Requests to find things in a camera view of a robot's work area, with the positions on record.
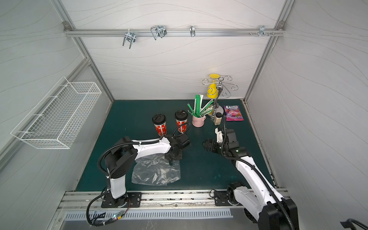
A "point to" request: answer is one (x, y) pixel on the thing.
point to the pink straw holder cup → (198, 121)
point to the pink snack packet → (233, 113)
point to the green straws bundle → (198, 111)
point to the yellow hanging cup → (212, 92)
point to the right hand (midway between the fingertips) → (209, 143)
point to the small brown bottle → (217, 119)
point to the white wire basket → (56, 120)
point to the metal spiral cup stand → (222, 85)
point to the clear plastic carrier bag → (155, 169)
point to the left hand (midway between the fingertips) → (176, 158)
